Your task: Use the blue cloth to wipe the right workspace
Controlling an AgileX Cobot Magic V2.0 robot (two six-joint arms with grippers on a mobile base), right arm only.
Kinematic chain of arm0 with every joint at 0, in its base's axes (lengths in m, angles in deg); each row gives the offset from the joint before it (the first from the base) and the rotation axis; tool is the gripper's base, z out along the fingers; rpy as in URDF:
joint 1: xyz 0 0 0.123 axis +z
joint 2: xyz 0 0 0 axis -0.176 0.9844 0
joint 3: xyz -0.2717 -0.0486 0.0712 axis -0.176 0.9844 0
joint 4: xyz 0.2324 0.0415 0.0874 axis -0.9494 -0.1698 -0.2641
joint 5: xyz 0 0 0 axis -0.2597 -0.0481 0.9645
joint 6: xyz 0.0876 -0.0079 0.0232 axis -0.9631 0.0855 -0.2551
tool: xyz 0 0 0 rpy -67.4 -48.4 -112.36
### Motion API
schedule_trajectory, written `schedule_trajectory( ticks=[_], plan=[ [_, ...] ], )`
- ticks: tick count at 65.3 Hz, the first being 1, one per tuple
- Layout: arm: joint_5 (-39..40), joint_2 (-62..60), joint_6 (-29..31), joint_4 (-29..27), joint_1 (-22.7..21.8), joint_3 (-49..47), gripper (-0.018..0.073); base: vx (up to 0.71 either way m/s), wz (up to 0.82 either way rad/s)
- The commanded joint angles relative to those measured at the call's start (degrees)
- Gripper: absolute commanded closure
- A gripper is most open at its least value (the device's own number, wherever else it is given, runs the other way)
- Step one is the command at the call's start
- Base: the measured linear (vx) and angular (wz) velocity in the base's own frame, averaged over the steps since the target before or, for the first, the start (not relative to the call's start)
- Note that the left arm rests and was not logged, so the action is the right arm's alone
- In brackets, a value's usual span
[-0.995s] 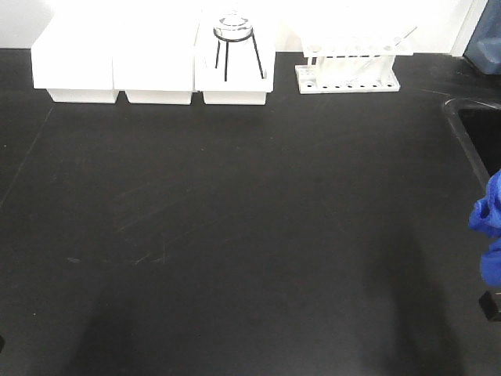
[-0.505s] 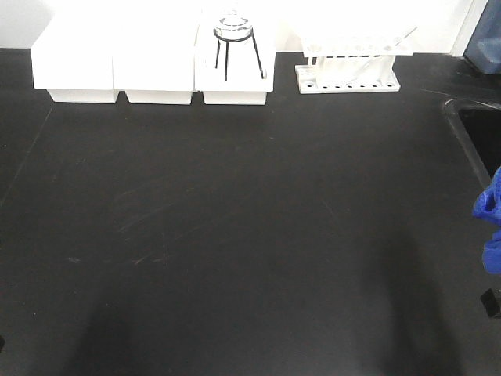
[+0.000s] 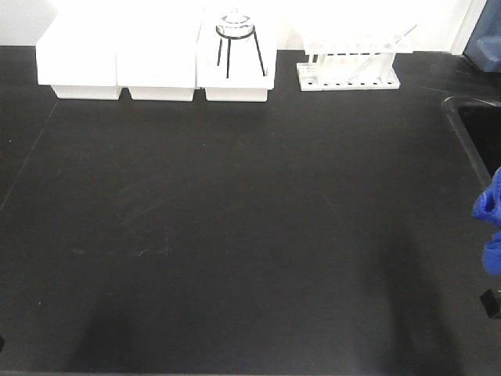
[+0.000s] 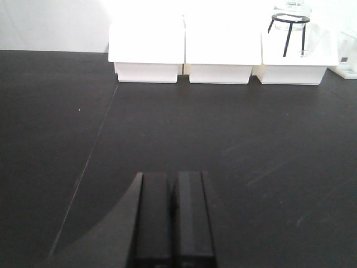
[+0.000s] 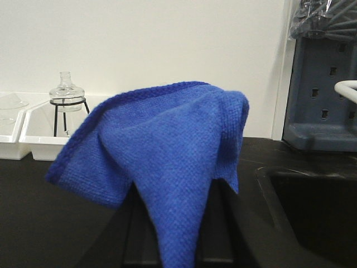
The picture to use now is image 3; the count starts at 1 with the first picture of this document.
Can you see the blue plastic bin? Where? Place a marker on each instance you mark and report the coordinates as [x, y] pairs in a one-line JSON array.
[[487, 47]]

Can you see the white plastic box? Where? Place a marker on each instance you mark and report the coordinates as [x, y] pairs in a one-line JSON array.
[[156, 66], [78, 66], [242, 84]]

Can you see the blue cloth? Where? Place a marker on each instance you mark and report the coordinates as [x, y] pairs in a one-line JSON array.
[[491, 207]]

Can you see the clear glass rod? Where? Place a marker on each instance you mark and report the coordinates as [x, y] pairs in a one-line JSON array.
[[405, 33]]

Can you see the black bench sink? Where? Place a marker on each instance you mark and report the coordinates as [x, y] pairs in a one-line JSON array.
[[483, 129]]

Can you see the clear glass dish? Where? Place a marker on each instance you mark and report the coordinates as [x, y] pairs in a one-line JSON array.
[[235, 25]]

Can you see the white test tube rack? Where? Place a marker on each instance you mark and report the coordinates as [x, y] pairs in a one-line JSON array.
[[385, 64]]

